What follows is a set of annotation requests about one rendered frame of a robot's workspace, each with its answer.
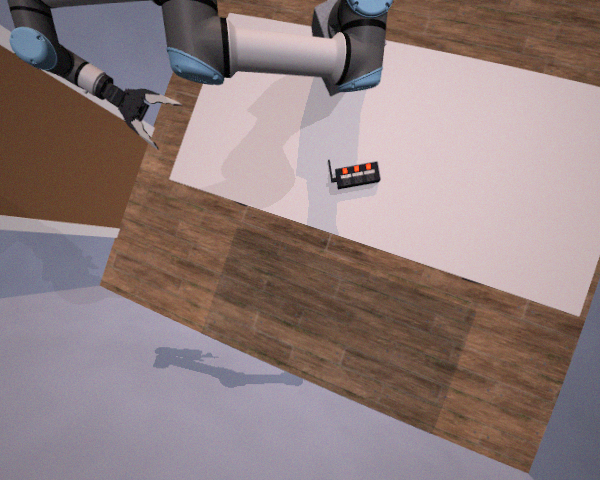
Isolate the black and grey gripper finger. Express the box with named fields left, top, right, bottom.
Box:
left=132, top=89, right=182, bottom=106
left=121, top=112, right=159, bottom=150

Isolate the black power strip panel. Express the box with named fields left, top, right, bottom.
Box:
left=333, top=161, right=381, bottom=189

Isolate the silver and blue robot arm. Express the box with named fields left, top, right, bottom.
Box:
left=7, top=0, right=393, bottom=96

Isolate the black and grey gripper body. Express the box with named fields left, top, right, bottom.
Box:
left=95, top=75, right=149, bottom=122

